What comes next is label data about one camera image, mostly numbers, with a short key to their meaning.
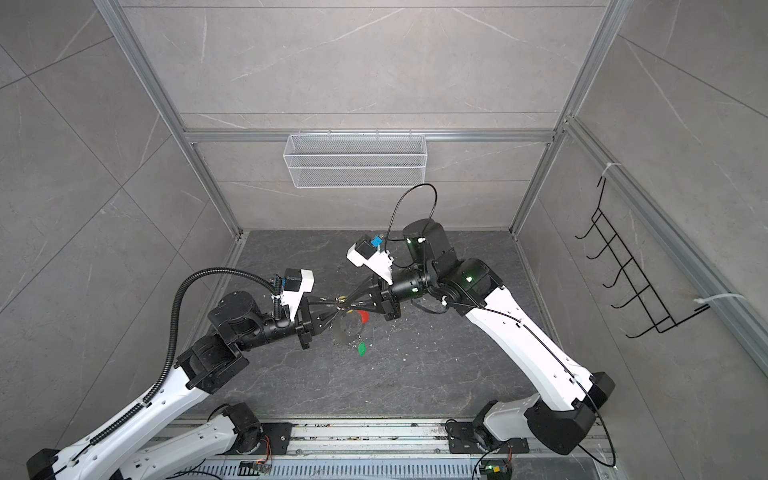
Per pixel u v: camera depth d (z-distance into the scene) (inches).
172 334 17.8
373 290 19.9
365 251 19.0
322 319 22.0
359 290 21.1
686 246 20.8
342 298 22.0
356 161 39.7
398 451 28.7
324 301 21.9
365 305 21.2
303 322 20.0
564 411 15.3
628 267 26.6
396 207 18.8
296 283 19.2
